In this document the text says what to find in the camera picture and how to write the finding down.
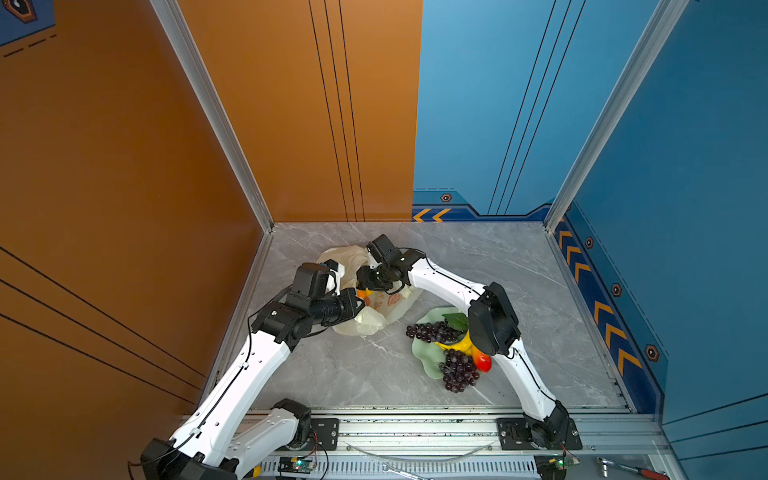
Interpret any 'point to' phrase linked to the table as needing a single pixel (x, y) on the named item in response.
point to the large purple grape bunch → (458, 370)
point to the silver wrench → (389, 468)
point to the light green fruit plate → (430, 354)
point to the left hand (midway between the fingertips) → (367, 300)
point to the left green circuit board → (295, 465)
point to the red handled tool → (644, 472)
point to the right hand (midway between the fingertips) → (356, 285)
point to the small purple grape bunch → (438, 332)
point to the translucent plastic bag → (380, 307)
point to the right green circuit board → (558, 464)
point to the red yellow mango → (482, 361)
